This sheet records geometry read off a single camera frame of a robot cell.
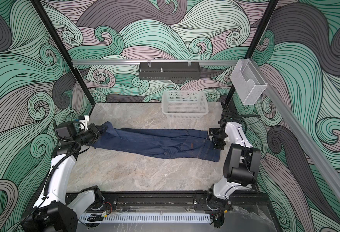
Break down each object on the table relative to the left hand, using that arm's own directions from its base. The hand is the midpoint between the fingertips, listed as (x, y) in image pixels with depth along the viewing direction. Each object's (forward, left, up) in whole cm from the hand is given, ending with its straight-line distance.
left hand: (107, 125), depth 75 cm
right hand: (+2, -58, -16) cm, 61 cm away
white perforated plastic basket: (+41, -47, -25) cm, 67 cm away
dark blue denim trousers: (0, -25, -18) cm, 31 cm away
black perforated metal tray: (+41, -34, +7) cm, 54 cm away
